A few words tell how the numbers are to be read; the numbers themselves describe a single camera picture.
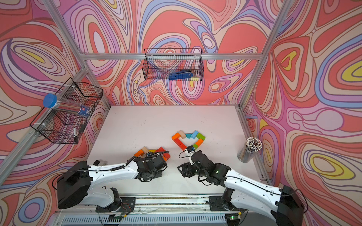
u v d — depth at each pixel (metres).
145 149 0.91
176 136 0.99
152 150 0.91
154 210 0.73
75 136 0.72
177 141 0.97
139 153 0.91
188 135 0.98
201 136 0.99
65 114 0.68
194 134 0.99
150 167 0.63
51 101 0.61
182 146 0.94
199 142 0.97
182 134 0.99
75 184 0.42
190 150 0.69
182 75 0.90
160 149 0.91
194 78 0.84
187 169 0.67
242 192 0.60
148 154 0.78
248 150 0.78
